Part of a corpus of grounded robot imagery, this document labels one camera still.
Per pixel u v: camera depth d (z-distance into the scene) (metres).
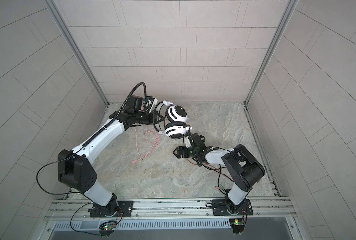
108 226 0.64
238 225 0.68
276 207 0.72
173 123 0.62
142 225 0.74
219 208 0.71
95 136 0.49
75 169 0.42
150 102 0.69
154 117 0.69
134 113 0.63
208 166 0.84
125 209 0.71
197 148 0.71
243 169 0.46
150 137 0.97
